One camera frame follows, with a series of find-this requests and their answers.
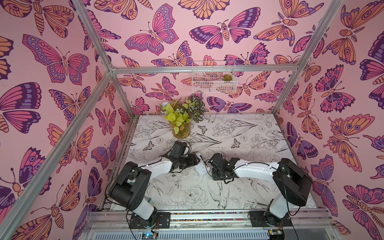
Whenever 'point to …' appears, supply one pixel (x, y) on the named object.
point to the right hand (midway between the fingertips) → (215, 174)
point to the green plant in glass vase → (177, 114)
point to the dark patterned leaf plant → (197, 108)
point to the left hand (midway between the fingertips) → (198, 160)
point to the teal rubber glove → (149, 200)
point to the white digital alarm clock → (202, 167)
